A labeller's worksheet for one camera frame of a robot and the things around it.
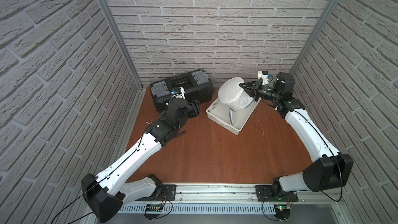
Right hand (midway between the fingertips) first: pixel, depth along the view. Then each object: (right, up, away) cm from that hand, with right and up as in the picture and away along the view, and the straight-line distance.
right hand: (241, 84), depth 71 cm
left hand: (-20, -8, 0) cm, 21 cm away
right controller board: (+19, -60, -1) cm, 63 cm away
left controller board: (-42, -60, 0) cm, 73 cm away
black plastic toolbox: (-23, +3, +27) cm, 35 cm away
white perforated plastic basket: (-7, -16, +32) cm, 37 cm away
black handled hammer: (-32, -28, +24) cm, 49 cm away
